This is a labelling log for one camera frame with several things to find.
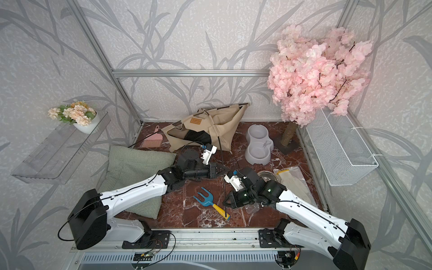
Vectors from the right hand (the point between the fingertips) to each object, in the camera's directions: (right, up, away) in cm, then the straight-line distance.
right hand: (223, 203), depth 70 cm
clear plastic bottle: (+13, -6, +8) cm, 16 cm away
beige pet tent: (-2, +34, +10) cm, 35 cm away
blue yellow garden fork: (-8, -4, +13) cm, 15 cm away
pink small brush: (-45, +25, +38) cm, 64 cm away
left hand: (+2, +14, +2) cm, 14 cm away
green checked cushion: (-55, +11, +23) cm, 60 cm away
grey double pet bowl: (+22, +22, +34) cm, 46 cm away
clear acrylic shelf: (-66, +22, -4) cm, 70 cm away
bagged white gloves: (+38, +4, +21) cm, 43 cm away
